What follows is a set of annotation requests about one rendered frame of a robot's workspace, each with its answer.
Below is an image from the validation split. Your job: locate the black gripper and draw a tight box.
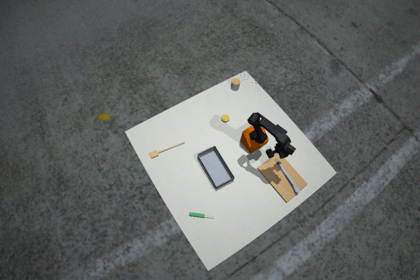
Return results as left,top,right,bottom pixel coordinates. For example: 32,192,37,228
266,144,283,158

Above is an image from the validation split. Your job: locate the black kitchen knife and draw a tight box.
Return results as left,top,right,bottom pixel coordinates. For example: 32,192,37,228
261,115,288,134

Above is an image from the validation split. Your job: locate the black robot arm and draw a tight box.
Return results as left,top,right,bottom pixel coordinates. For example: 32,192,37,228
247,113,296,159

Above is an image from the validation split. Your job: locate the grey cylindrical jar with tan lid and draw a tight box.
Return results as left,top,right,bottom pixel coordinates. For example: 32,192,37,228
231,78,240,89

